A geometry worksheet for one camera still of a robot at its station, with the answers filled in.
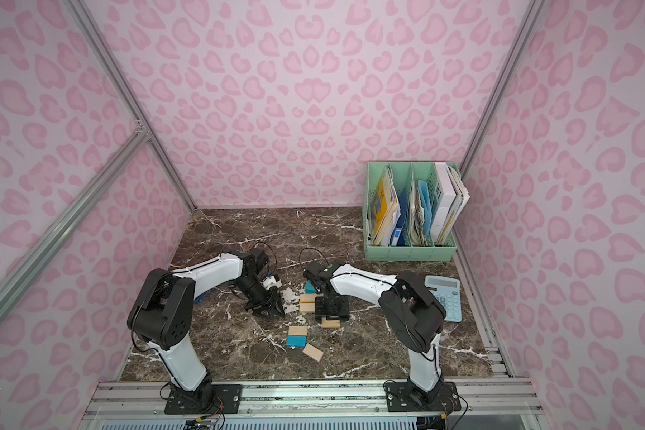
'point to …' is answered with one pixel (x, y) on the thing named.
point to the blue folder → (427, 205)
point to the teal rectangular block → (296, 340)
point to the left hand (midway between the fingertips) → (280, 313)
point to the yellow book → (385, 206)
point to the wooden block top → (307, 297)
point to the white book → (450, 196)
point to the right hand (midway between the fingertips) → (326, 321)
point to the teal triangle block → (309, 288)
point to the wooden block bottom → (313, 351)
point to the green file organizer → (409, 210)
